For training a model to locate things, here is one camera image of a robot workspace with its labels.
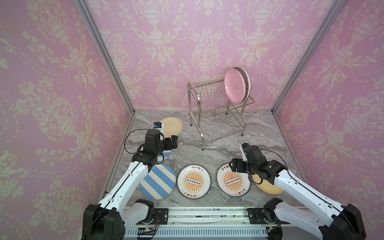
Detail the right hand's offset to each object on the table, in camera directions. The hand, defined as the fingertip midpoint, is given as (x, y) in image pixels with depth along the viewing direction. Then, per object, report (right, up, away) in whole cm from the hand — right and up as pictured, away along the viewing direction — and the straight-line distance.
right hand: (235, 164), depth 82 cm
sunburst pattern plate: (-23, -11, +4) cm, 26 cm away
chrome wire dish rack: (-11, +32, +30) cm, 45 cm away
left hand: (-36, +14, 0) cm, 38 cm away
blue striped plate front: (-43, -12, +4) cm, 45 cm away
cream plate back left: (-40, +20, +31) cm, 54 cm away
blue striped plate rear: (-41, +3, +15) cm, 44 cm away
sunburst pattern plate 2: (-1, -12, +3) cm, 13 cm away
